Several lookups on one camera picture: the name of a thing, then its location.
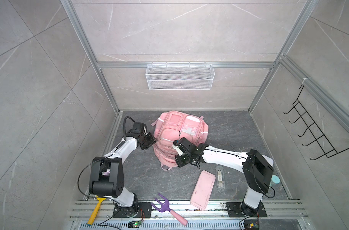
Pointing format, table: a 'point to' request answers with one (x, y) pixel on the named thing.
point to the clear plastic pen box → (220, 177)
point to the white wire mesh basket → (180, 76)
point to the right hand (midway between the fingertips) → (177, 162)
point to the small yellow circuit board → (251, 224)
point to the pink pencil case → (202, 195)
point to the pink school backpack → (169, 125)
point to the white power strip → (269, 160)
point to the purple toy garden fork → (165, 207)
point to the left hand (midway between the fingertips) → (157, 138)
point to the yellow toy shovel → (95, 211)
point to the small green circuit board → (137, 224)
